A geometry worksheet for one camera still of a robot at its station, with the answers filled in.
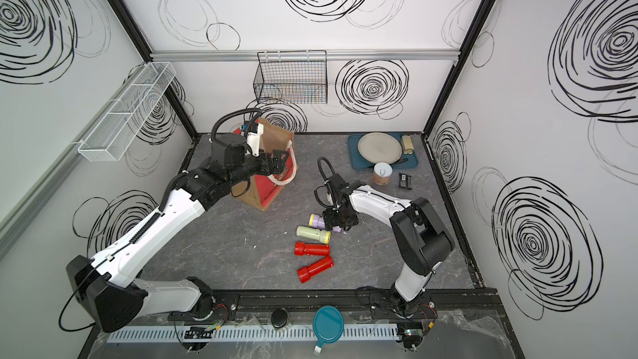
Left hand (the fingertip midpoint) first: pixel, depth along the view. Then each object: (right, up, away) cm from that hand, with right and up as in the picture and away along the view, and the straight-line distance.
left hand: (276, 152), depth 73 cm
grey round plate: (+40, +2, +39) cm, 56 cm away
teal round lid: (+15, -46, -9) cm, 49 cm away
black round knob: (+3, -43, -9) cm, 44 cm away
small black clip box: (+48, -11, +29) cm, 58 cm away
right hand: (+18, -27, +15) cm, 36 cm away
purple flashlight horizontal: (+12, -25, +15) cm, 32 cm away
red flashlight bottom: (+13, -37, +6) cm, 39 cm away
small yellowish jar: (+52, +3, +37) cm, 64 cm away
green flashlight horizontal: (+14, -29, +11) cm, 34 cm away
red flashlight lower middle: (+7, -32, +8) cm, 34 cm away
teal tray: (+51, -4, +38) cm, 63 cm away
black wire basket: (+2, +39, +51) cm, 64 cm away
